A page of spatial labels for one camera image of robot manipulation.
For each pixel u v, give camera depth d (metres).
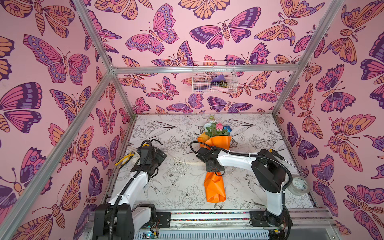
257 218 0.73
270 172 0.49
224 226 0.73
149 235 0.72
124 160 0.95
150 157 0.68
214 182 0.81
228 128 1.05
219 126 1.03
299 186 0.84
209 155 0.67
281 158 0.94
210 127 1.06
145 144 1.01
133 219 0.51
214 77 0.95
